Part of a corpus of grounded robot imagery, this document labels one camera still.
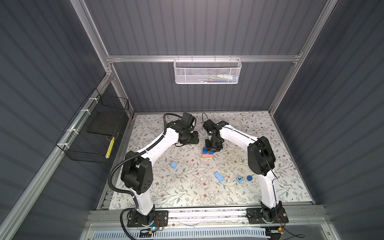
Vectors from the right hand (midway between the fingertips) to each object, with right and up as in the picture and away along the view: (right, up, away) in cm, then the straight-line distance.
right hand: (210, 152), depth 94 cm
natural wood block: (-2, -3, +1) cm, 4 cm away
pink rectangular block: (-2, -2, 0) cm, 3 cm away
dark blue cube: (-4, +1, -5) cm, 7 cm away
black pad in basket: (-57, +18, -17) cm, 62 cm away
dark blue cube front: (0, 0, -1) cm, 2 cm away
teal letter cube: (+16, -14, -10) cm, 23 cm away
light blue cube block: (-23, -7, -3) cm, 24 cm away
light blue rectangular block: (+4, -13, -7) cm, 16 cm away
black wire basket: (-62, +11, -22) cm, 67 cm away
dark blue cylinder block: (+22, -14, -8) cm, 27 cm away
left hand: (-9, +8, -7) cm, 14 cm away
